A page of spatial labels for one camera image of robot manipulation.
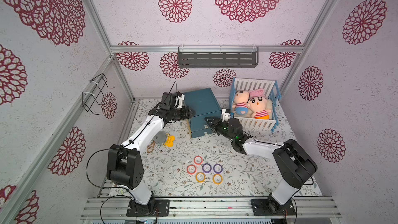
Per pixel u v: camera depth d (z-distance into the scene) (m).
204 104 0.90
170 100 0.67
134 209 0.73
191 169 0.86
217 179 0.83
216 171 0.85
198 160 0.90
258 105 0.98
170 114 0.69
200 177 0.83
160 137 0.91
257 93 1.07
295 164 0.47
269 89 1.09
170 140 0.97
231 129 0.69
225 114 0.82
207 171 0.85
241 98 1.03
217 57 0.93
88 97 0.73
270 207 0.66
